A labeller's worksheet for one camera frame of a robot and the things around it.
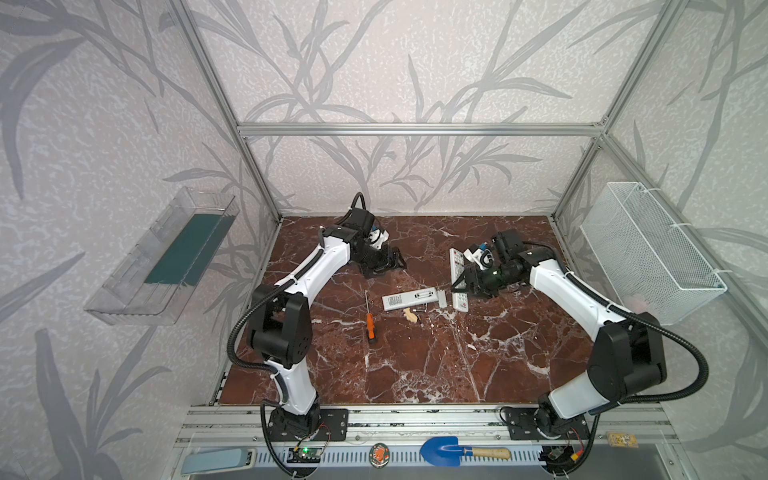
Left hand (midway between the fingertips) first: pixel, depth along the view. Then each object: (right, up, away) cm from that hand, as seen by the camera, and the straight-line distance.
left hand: (402, 258), depth 86 cm
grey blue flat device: (-42, -44, -20) cm, 63 cm away
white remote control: (+2, -14, +10) cm, 17 cm away
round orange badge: (-5, -45, -16) cm, 48 cm away
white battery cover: (+13, -14, +11) cm, 22 cm away
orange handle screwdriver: (-10, -20, +5) cm, 23 cm away
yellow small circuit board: (+52, -42, -15) cm, 69 cm away
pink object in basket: (+58, -10, -13) cm, 60 cm away
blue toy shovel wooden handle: (+11, -45, -16) cm, 49 cm away
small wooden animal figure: (+2, -18, +8) cm, 20 cm away
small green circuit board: (-24, -47, -14) cm, 54 cm away
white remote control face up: (+16, -2, -2) cm, 16 cm away
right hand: (+15, -6, -3) cm, 17 cm away
